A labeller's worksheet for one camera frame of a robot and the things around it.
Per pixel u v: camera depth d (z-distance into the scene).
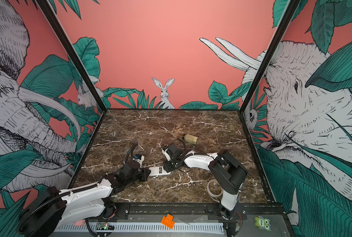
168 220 0.70
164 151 0.83
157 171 0.86
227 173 0.47
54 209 0.41
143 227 0.70
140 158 0.80
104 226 0.70
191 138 0.99
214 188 0.82
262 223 0.70
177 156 0.70
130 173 0.66
